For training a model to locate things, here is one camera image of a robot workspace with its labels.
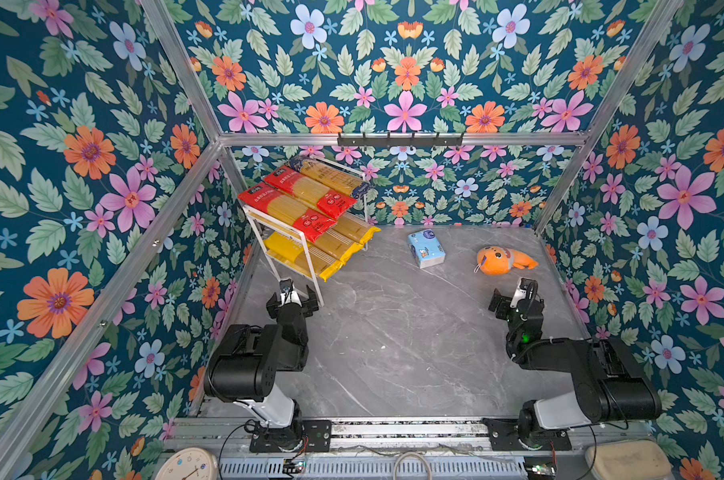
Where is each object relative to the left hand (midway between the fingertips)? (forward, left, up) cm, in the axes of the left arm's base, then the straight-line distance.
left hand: (292, 282), depth 89 cm
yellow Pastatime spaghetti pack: (+8, +2, +5) cm, 10 cm away
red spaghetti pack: (+8, -1, +23) cm, 24 cm away
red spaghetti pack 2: (+13, -9, +23) cm, 28 cm away
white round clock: (-43, +19, -8) cm, 48 cm away
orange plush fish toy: (+6, -66, -3) cm, 67 cm away
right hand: (-6, -68, -4) cm, 68 cm away
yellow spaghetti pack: (+10, -13, +6) cm, 18 cm away
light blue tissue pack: (+16, -44, -7) cm, 48 cm away
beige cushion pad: (-49, -81, -6) cm, 95 cm away
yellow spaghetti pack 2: (+16, -20, +6) cm, 26 cm away
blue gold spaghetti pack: (+21, -14, +23) cm, 34 cm away
